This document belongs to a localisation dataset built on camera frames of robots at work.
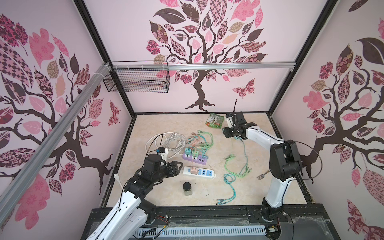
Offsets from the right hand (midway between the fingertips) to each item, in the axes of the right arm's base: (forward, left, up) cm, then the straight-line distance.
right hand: (227, 129), depth 97 cm
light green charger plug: (-16, +22, -3) cm, 27 cm away
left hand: (-29, +30, +4) cm, 42 cm away
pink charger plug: (-27, +22, -4) cm, 35 cm away
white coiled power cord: (-3, +37, -9) cm, 38 cm away
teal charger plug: (-15, +26, -3) cm, 30 cm away
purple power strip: (-19, +19, -7) cm, 27 cm away
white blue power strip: (-27, +18, -7) cm, 33 cm away
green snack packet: (+15, +6, -9) cm, 19 cm away
